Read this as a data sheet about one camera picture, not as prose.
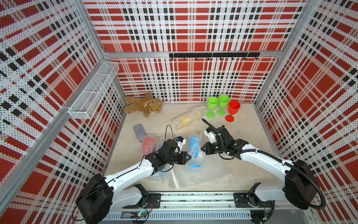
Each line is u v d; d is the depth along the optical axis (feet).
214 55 2.92
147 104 3.64
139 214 2.29
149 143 2.90
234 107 3.18
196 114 3.42
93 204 1.31
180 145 2.45
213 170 2.71
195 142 2.69
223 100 3.41
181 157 2.30
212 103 3.32
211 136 2.45
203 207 2.40
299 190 1.34
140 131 3.24
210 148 2.36
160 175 2.50
